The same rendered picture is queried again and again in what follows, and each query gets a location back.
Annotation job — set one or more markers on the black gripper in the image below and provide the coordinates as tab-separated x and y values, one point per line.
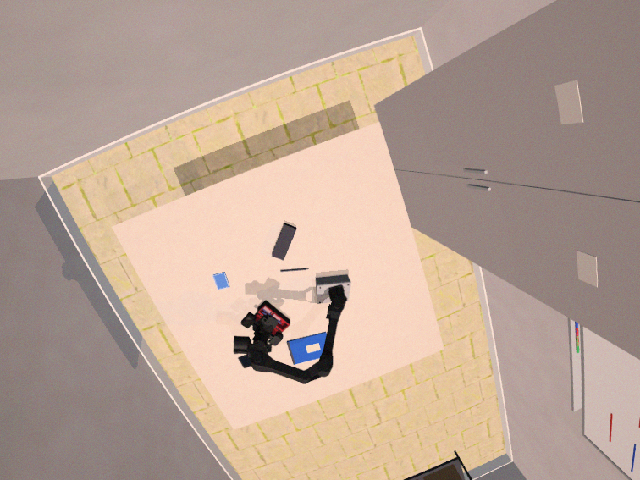
250	320

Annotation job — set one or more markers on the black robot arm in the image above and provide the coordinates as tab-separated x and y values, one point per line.
262	362

